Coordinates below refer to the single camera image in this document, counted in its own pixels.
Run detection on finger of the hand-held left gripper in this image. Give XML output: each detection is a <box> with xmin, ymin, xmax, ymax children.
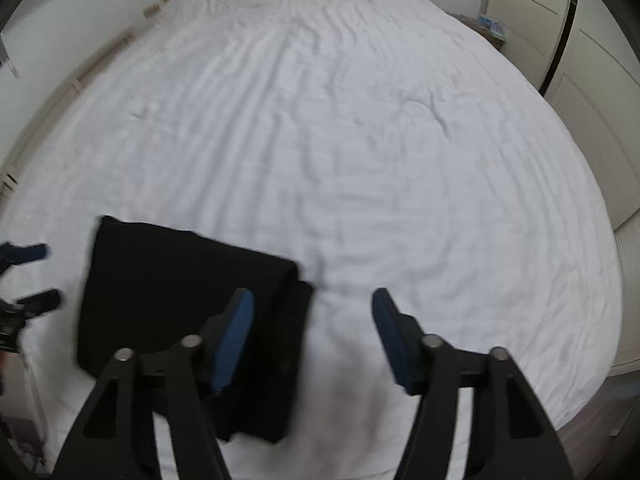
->
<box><xmin>0</xmin><ymin>288</ymin><xmax>62</xmax><ymax>317</ymax></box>
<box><xmin>0</xmin><ymin>242</ymin><xmax>51</xmax><ymax>267</ymax></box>

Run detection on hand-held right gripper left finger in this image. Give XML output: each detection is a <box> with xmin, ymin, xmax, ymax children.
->
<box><xmin>50</xmin><ymin>288</ymin><xmax>256</xmax><ymax>480</ymax></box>

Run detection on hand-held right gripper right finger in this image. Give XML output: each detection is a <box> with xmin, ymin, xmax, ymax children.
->
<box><xmin>371</xmin><ymin>288</ymin><xmax>576</xmax><ymax>480</ymax></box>

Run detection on black pants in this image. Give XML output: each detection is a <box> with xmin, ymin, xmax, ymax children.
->
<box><xmin>76</xmin><ymin>215</ymin><xmax>315</xmax><ymax>444</ymax></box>

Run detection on white bed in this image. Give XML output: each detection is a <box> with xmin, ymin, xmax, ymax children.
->
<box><xmin>0</xmin><ymin>0</ymin><xmax>624</xmax><ymax>479</ymax></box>

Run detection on white wardrobe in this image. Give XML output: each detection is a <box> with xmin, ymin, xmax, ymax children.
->
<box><xmin>482</xmin><ymin>0</ymin><xmax>640</xmax><ymax>376</ymax></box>

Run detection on wooden nightstand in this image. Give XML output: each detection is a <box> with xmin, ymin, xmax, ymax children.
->
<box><xmin>448</xmin><ymin>13</ymin><xmax>507</xmax><ymax>52</ymax></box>

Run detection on blue tissue pack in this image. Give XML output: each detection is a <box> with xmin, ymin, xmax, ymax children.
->
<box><xmin>476</xmin><ymin>14</ymin><xmax>508</xmax><ymax>39</ymax></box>

